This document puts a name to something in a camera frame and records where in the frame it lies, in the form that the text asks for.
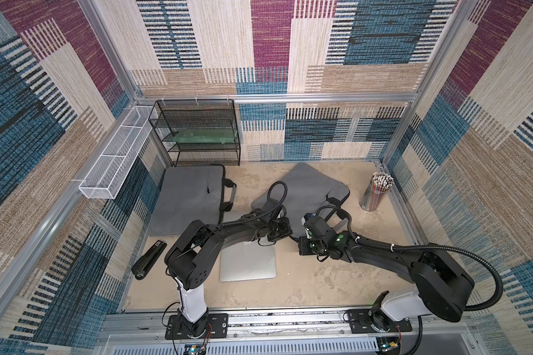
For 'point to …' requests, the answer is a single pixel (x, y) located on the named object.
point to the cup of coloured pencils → (381, 183)
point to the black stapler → (143, 264)
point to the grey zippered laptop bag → (188, 193)
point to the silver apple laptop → (247, 260)
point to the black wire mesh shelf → (170, 115)
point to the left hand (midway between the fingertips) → (296, 232)
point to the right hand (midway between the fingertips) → (302, 247)
